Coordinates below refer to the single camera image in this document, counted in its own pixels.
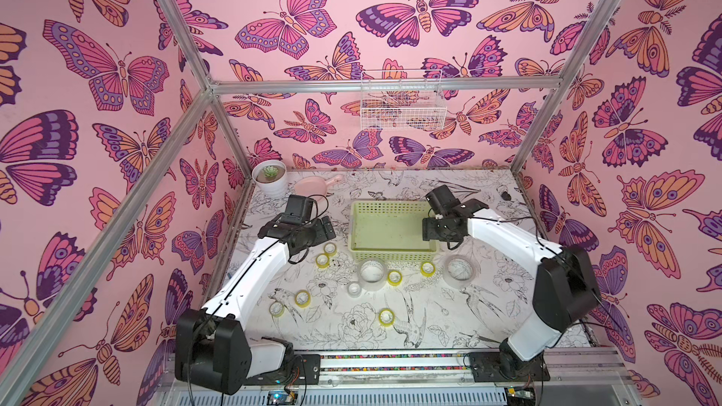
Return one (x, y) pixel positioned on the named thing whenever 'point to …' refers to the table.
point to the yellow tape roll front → (386, 317)
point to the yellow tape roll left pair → (322, 260)
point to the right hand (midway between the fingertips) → (429, 234)
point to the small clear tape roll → (354, 289)
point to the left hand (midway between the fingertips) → (323, 230)
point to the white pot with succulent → (271, 178)
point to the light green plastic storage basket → (389, 230)
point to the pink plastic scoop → (314, 185)
